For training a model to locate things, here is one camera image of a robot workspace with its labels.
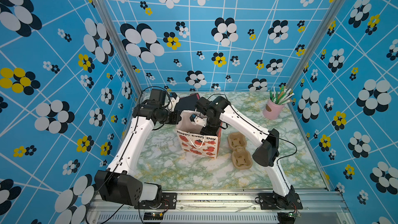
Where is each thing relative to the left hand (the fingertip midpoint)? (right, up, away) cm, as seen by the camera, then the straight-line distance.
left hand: (182, 116), depth 77 cm
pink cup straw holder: (+55, +3, +21) cm, 59 cm away
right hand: (+14, -9, +4) cm, 18 cm away
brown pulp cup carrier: (+32, -24, +8) cm, 41 cm away
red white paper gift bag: (+5, -12, -3) cm, 13 cm away
